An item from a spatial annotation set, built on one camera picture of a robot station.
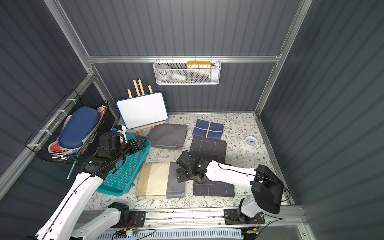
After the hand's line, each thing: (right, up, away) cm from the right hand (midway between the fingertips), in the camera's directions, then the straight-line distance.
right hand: (185, 172), depth 80 cm
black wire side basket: (-58, +19, -18) cm, 63 cm away
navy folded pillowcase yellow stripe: (+15, +23, +28) cm, 39 cm away
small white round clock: (+43, +15, +19) cm, 49 cm away
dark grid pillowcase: (+17, +11, +17) cm, 26 cm away
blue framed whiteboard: (-28, +35, +14) cm, 47 cm away
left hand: (-22, +18, -7) cm, 30 cm away
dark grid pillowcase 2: (+16, -9, +1) cm, 18 cm away
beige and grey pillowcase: (-15, -6, +5) cm, 17 cm away
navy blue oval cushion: (-49, +25, -12) cm, 56 cm away
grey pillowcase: (-13, +19, +22) cm, 32 cm away
